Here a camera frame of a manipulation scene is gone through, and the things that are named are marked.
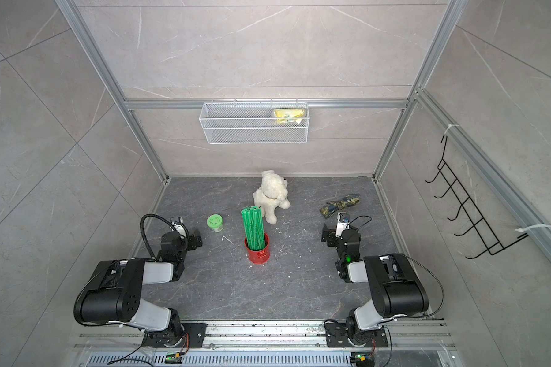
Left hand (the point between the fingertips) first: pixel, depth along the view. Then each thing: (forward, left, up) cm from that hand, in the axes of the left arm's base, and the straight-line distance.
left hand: (186, 228), depth 94 cm
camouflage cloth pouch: (+11, -64, -3) cm, 65 cm away
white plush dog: (+9, -36, +9) cm, 38 cm away
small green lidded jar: (+2, -11, 0) cm, 12 cm away
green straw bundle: (-7, -30, +10) cm, 32 cm away
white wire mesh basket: (+39, -29, +24) cm, 54 cm away
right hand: (-1, -63, +1) cm, 63 cm away
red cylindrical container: (-15, -31, +2) cm, 34 cm away
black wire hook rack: (-10, -95, +27) cm, 99 cm away
